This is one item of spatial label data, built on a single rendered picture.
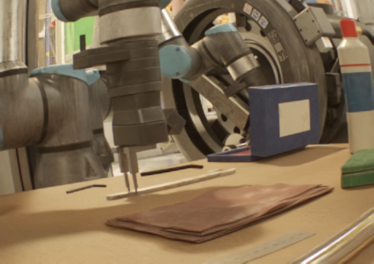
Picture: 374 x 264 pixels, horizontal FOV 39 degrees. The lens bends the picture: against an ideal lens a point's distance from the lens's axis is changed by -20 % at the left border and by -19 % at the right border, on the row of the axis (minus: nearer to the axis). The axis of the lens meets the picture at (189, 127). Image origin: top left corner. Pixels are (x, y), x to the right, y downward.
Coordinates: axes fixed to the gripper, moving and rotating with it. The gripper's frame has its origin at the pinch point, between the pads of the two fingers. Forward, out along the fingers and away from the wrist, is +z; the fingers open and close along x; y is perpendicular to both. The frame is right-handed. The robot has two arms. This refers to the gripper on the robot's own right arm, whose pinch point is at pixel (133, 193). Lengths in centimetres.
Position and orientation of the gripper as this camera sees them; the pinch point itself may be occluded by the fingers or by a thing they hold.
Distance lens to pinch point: 84.0
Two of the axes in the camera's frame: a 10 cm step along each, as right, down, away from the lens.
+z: 1.2, 9.9, 0.6
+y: 7.3, -1.3, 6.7
